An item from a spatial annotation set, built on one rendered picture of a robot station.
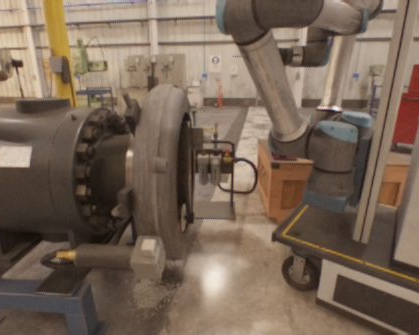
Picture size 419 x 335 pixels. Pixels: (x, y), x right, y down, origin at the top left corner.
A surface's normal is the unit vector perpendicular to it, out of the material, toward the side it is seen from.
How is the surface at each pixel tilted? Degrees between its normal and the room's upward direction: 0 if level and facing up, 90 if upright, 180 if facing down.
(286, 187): 90
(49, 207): 100
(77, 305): 90
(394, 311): 90
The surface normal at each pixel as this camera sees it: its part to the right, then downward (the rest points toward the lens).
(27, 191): -0.06, 0.26
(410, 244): -0.59, 0.25
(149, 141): -0.04, -0.25
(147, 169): -0.04, -0.02
